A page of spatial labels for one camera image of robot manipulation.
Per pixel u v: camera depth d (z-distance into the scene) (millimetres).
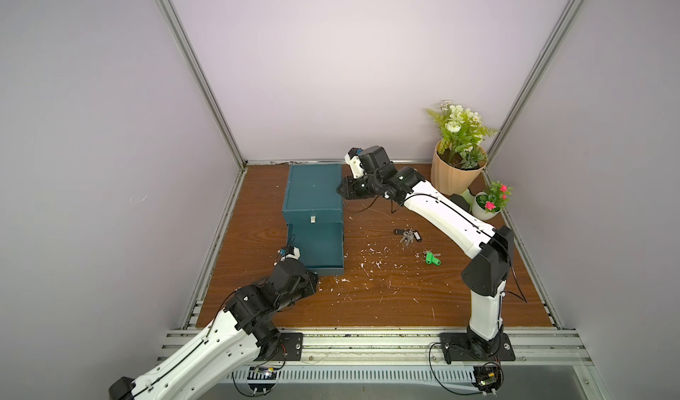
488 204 918
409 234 973
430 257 899
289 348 730
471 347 657
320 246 875
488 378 698
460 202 1066
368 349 743
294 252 718
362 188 671
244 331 504
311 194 815
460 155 1004
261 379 719
